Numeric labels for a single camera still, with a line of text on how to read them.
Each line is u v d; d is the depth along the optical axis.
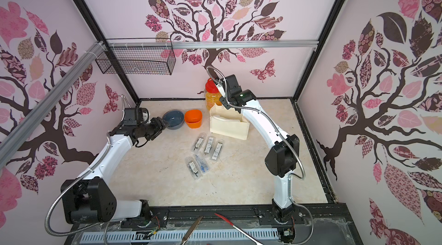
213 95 1.06
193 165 0.88
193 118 1.07
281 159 0.57
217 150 0.93
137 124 0.65
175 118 1.07
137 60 1.22
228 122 0.90
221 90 0.75
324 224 0.72
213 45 0.94
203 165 0.88
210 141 0.97
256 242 0.67
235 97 0.59
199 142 0.97
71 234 0.71
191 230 0.71
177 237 0.70
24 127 0.53
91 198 0.41
